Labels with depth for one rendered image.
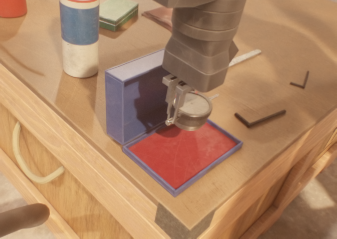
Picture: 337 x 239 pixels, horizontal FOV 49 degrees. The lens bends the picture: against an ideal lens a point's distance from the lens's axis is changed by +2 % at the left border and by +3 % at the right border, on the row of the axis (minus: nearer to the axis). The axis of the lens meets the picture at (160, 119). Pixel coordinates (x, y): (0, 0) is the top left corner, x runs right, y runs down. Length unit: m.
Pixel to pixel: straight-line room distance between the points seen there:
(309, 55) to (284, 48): 0.06
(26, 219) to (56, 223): 0.36
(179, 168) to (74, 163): 0.21
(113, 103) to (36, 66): 0.25
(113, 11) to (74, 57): 0.25
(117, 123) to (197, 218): 0.17
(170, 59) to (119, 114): 0.12
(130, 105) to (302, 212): 0.78
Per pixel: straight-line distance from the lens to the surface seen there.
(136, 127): 0.56
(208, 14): 0.38
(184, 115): 0.47
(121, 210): 0.59
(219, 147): 0.58
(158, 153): 0.54
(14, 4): 0.88
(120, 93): 0.48
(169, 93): 0.45
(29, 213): 0.55
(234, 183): 0.54
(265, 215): 1.00
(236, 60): 0.81
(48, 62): 0.73
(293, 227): 1.16
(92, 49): 0.66
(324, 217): 1.24
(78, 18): 0.62
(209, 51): 0.40
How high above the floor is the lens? 0.86
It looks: 40 degrees down
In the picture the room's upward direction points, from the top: 10 degrees clockwise
